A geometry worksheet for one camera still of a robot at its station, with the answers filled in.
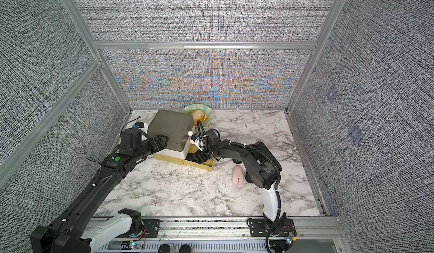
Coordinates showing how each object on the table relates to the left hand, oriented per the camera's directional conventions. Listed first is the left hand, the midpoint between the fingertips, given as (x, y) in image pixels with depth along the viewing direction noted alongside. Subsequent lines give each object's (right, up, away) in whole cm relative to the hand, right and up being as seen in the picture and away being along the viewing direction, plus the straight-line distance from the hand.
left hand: (164, 138), depth 78 cm
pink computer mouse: (+35, -19, +8) cm, 40 cm away
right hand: (+13, -8, +16) cm, 22 cm away
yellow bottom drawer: (+20, -15, +10) cm, 26 cm away
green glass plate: (+6, +17, +36) cm, 40 cm away
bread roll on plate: (+13, +13, +31) cm, 36 cm away
